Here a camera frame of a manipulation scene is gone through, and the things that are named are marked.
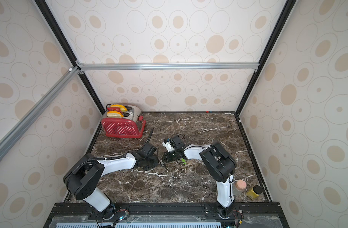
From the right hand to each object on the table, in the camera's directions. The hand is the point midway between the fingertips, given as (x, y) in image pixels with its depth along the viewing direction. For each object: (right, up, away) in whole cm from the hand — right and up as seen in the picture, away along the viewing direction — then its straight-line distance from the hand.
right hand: (162, 162), depth 92 cm
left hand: (0, 0, -3) cm, 3 cm away
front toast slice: (-31, +31, -1) cm, 44 cm away
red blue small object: (+38, +36, +32) cm, 62 cm away
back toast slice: (-27, +35, +2) cm, 44 cm away
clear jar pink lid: (+42, -7, -20) cm, 47 cm away
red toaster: (-21, +24, +2) cm, 32 cm away
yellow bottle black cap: (+51, -9, -19) cm, 55 cm away
